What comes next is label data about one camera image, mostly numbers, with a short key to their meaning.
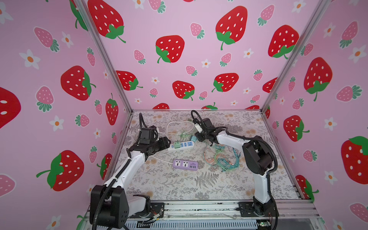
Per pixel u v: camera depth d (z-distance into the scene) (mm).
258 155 537
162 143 748
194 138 1000
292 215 732
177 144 927
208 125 777
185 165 878
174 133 1070
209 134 760
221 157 933
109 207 399
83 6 674
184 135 1020
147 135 651
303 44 813
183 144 977
